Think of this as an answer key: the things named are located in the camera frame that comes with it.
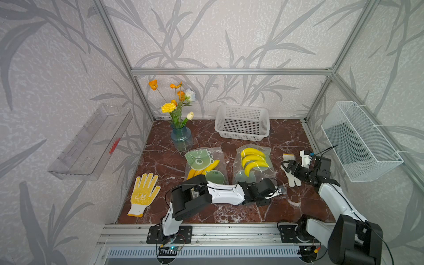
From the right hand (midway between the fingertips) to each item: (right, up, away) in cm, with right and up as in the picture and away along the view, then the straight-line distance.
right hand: (286, 164), depth 87 cm
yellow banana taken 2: (-17, +2, +9) cm, 19 cm away
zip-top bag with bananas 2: (-41, 0, +6) cm, 42 cm away
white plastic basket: (-18, +24, +33) cm, 45 cm away
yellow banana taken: (-18, -1, +10) cm, 21 cm away
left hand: (-11, -13, -3) cm, 17 cm away
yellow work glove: (-75, -14, 0) cm, 77 cm away
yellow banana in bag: (-16, +6, +10) cm, 20 cm away
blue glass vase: (-58, +14, +10) cm, 61 cm away
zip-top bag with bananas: (-13, -6, +7) cm, 16 cm away
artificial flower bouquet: (-59, +30, -3) cm, 66 cm away
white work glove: (+5, -9, +4) cm, 11 cm away
